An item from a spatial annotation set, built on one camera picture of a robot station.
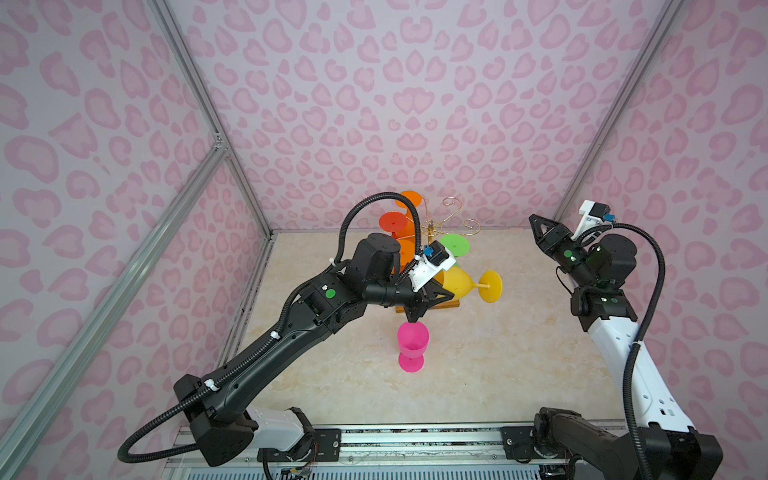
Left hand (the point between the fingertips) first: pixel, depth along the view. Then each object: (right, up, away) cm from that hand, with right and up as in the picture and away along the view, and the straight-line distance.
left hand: (453, 290), depth 58 cm
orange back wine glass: (-5, +22, +23) cm, 32 cm away
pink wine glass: (-6, -16, +22) cm, 28 cm away
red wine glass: (-12, +15, +19) cm, 27 cm away
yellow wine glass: (+2, +1, +3) cm, 4 cm away
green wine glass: (+3, +9, +12) cm, 16 cm away
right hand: (+20, +15, +9) cm, 27 cm away
